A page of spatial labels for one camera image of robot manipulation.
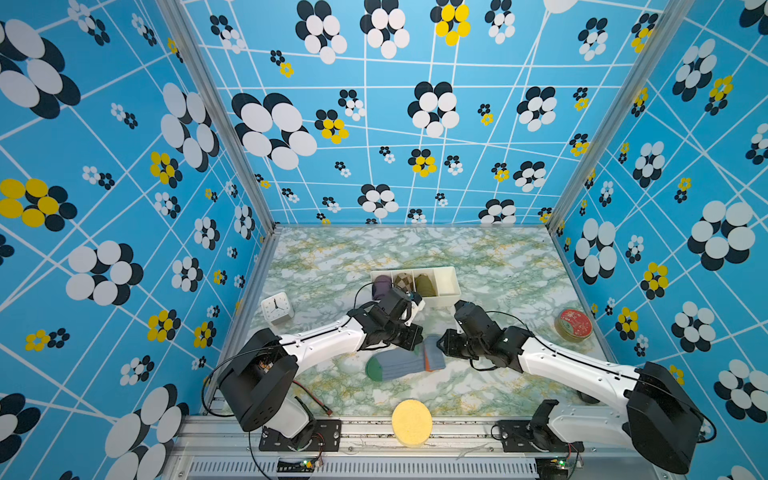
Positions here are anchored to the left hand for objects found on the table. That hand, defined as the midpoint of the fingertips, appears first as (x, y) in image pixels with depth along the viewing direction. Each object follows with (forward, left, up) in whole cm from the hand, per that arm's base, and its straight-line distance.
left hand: (425, 339), depth 82 cm
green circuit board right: (-28, -29, -9) cm, 42 cm away
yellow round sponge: (-20, +4, -5) cm, 21 cm away
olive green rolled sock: (+19, -1, -2) cm, 19 cm away
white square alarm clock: (+12, +46, -5) cm, 48 cm away
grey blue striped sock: (-3, -1, -5) cm, 6 cm away
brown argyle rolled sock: (+21, +5, -2) cm, 21 cm away
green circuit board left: (-28, +30, -8) cm, 42 cm away
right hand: (-1, -4, -2) cm, 4 cm away
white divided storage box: (+26, -9, -8) cm, 29 cm away
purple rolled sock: (+20, +13, -3) cm, 24 cm away
